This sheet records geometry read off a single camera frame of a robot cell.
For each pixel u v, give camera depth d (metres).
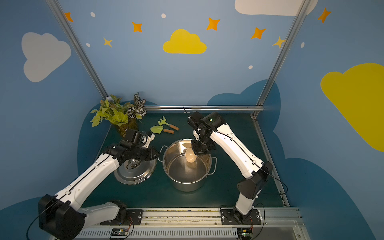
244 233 0.72
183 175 0.90
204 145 0.59
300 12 0.71
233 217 0.67
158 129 1.12
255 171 0.43
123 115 0.95
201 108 1.72
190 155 0.93
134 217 0.75
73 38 0.79
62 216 0.37
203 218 0.76
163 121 1.16
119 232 0.72
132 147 0.61
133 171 0.91
